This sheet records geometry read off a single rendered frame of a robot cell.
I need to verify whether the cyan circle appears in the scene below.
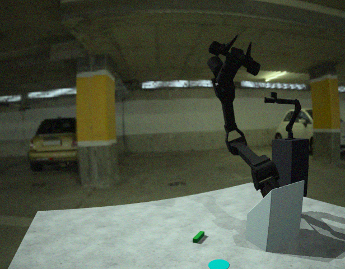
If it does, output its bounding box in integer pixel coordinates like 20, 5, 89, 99
208, 259, 229, 269

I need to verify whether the green rectangular post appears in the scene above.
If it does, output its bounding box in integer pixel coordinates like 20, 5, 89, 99
193, 231, 204, 243

